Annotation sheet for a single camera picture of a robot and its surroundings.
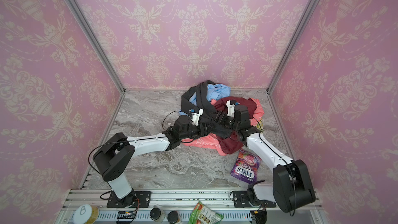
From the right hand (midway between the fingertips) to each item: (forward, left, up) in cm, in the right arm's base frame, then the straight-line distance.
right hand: (213, 115), depth 83 cm
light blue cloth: (+21, -3, -3) cm, 21 cm away
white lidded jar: (-40, +58, -13) cm, 72 cm away
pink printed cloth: (-9, +1, -13) cm, 16 cm away
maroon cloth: (-10, -9, -11) cm, 18 cm away
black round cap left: (-41, +27, -9) cm, 50 cm away
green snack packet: (-42, +8, -16) cm, 46 cm away
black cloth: (+3, +2, -4) cm, 5 cm away
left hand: (-6, 0, -3) cm, 7 cm away
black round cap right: (-43, +20, -8) cm, 48 cm away
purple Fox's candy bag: (-22, -16, -17) cm, 32 cm away
